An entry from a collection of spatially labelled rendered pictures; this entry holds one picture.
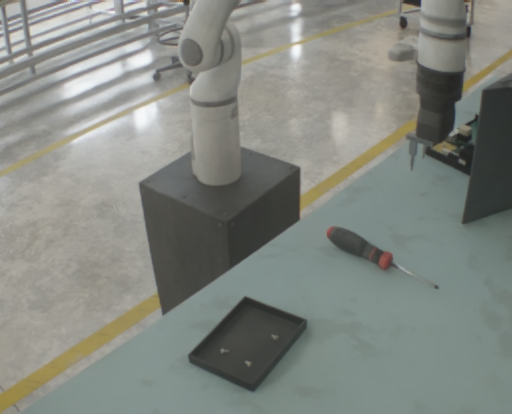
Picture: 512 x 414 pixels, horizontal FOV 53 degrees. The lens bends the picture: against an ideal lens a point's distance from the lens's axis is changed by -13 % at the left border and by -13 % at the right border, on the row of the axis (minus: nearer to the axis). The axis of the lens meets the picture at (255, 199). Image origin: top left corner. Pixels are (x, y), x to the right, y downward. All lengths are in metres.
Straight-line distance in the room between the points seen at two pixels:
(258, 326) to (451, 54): 0.45
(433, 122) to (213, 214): 0.46
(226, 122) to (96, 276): 1.36
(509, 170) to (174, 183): 0.68
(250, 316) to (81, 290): 1.69
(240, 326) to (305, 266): 0.13
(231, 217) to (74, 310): 1.25
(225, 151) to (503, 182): 0.56
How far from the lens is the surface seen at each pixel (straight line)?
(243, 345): 0.62
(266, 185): 1.16
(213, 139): 1.11
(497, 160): 0.80
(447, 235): 0.80
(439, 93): 0.82
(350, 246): 0.72
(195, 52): 1.04
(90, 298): 2.25
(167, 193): 1.16
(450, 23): 0.79
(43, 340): 2.14
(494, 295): 0.72
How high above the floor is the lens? 1.46
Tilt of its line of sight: 33 degrees down
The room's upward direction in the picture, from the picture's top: 2 degrees counter-clockwise
